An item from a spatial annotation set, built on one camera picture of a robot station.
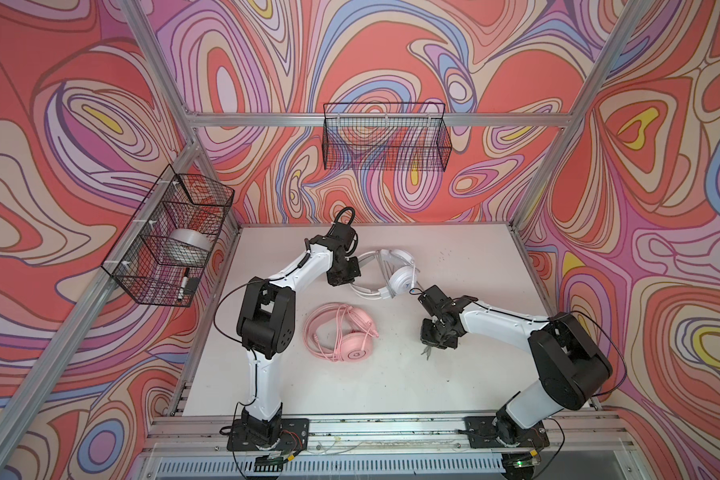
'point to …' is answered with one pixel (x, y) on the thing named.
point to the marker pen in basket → (184, 283)
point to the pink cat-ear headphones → (356, 345)
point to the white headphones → (396, 272)
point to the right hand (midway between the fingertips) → (430, 348)
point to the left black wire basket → (162, 254)
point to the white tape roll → (191, 238)
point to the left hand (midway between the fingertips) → (358, 275)
